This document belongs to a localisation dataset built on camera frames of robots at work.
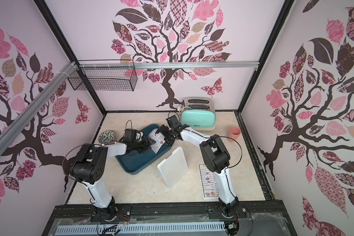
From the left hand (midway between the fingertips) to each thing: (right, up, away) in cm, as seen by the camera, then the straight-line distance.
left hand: (155, 145), depth 96 cm
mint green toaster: (+29, +22, +1) cm, 37 cm away
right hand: (+3, +7, -3) cm, 9 cm away
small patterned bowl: (-36, +5, +6) cm, 37 cm away
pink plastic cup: (+52, +8, -1) cm, 53 cm away
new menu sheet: (+3, +5, -1) cm, 6 cm away
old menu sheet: (+34, -20, -13) cm, 42 cm away
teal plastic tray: (-10, -9, -11) cm, 18 cm away
